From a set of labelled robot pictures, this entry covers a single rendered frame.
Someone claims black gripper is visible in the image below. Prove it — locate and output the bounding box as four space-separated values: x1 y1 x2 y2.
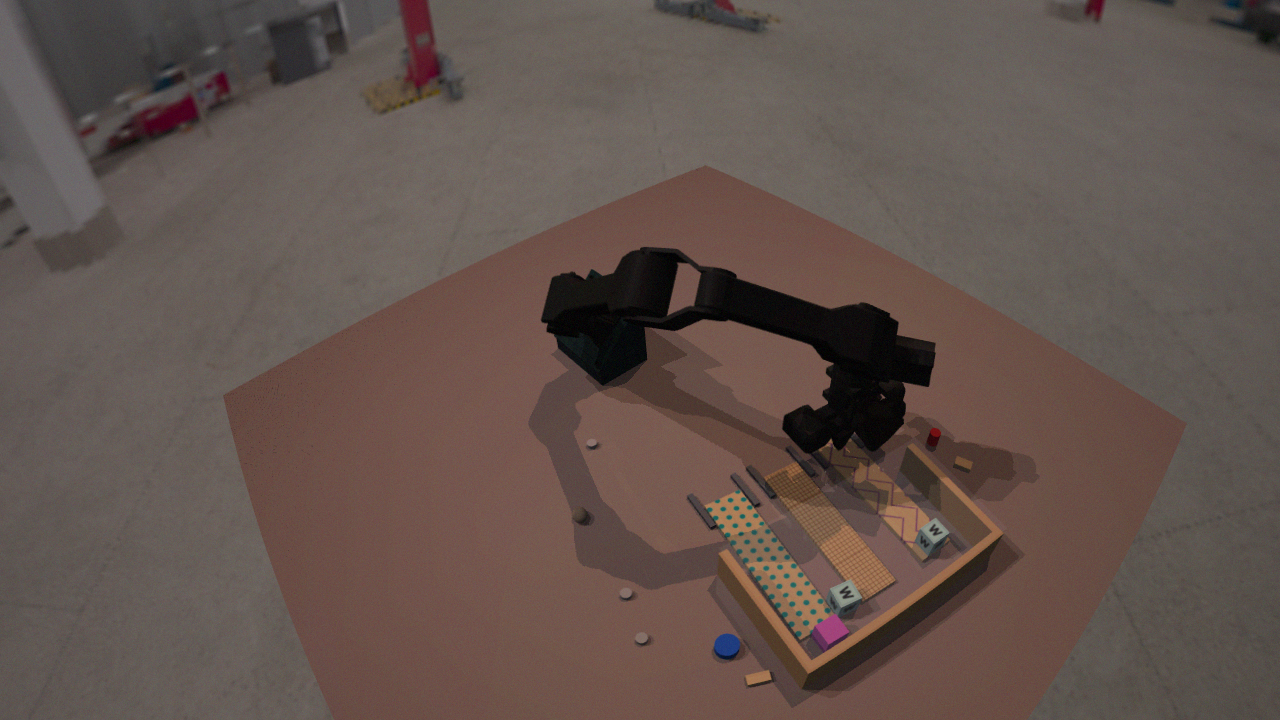
782 365 906 454

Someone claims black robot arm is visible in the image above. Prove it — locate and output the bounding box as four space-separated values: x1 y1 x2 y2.
540 247 936 452

